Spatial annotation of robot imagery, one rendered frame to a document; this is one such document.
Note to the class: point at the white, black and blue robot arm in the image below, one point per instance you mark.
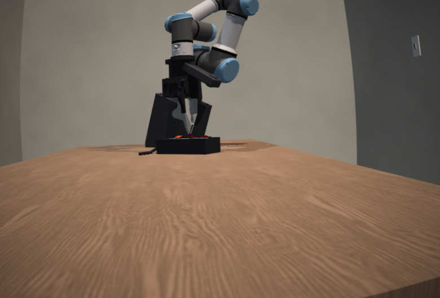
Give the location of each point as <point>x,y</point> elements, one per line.
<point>219,64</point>

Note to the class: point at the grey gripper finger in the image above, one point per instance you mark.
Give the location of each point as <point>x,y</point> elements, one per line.
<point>182,112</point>
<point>194,108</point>

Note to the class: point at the black power strip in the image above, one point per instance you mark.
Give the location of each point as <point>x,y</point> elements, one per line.
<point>181,145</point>

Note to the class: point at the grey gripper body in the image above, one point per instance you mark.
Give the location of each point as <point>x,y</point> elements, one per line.
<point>170,86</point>

